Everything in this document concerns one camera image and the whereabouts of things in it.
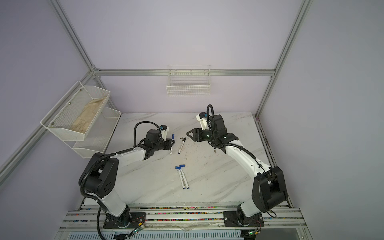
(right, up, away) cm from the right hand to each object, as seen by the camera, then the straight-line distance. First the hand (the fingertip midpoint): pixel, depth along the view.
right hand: (189, 132), depth 79 cm
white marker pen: (-11, -3, +14) cm, 18 cm away
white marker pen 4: (-1, -32, +5) cm, 32 cm away
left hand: (-11, -6, +15) cm, 20 cm away
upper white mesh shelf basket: (-61, +10, -2) cm, 61 cm away
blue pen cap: (-5, -21, +14) cm, 26 cm away
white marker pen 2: (-8, -13, +19) cm, 25 cm away
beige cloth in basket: (-55, +6, -2) cm, 55 cm away
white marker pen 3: (-5, -28, +7) cm, 29 cm away
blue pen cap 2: (-8, -22, +14) cm, 27 cm away
